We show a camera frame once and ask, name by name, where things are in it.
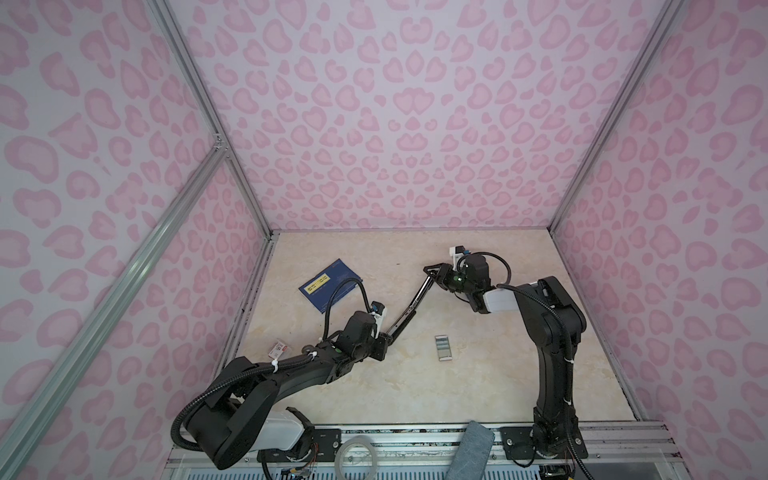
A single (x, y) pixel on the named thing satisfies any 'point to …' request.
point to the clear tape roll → (356, 439)
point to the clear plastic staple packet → (277, 350)
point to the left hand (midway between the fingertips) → (389, 333)
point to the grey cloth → (472, 456)
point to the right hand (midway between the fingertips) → (428, 268)
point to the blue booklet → (319, 288)
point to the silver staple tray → (443, 348)
